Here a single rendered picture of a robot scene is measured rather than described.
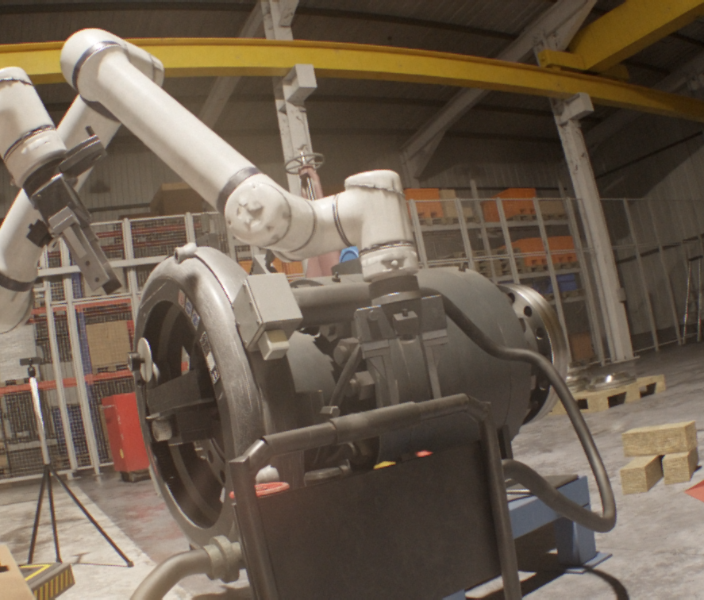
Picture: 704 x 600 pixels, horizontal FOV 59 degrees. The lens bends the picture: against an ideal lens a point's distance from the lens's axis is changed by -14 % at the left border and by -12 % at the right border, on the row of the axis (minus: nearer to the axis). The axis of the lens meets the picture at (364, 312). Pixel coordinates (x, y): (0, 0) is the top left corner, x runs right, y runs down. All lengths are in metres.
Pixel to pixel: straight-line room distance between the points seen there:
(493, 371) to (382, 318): 0.77
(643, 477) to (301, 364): 1.42
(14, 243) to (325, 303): 0.69
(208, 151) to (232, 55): 9.36
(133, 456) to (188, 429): 5.49
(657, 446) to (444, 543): 1.87
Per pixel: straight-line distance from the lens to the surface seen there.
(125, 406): 6.92
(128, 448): 6.90
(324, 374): 1.63
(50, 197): 0.90
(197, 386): 1.43
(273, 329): 1.26
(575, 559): 1.88
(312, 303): 1.32
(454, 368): 1.69
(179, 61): 10.11
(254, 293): 1.27
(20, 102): 0.97
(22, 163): 0.95
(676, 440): 2.67
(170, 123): 1.11
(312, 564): 0.82
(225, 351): 1.34
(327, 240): 1.10
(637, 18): 13.97
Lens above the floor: 0.61
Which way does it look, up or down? 5 degrees up
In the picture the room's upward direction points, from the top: 11 degrees counter-clockwise
